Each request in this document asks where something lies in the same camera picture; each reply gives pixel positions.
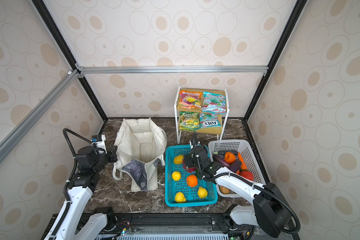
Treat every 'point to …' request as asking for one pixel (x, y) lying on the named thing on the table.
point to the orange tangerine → (192, 180)
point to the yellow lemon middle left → (176, 175)
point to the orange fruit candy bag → (189, 100)
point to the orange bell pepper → (229, 157)
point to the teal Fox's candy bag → (209, 120)
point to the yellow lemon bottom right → (202, 193)
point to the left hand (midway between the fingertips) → (119, 144)
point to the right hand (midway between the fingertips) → (191, 153)
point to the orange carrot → (243, 166)
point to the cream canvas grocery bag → (139, 147)
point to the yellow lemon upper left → (179, 159)
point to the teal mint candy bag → (214, 103)
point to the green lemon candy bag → (189, 121)
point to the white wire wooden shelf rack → (201, 110)
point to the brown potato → (224, 190)
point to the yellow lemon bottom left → (180, 197)
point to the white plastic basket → (242, 146)
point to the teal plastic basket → (183, 188)
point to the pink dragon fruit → (188, 169)
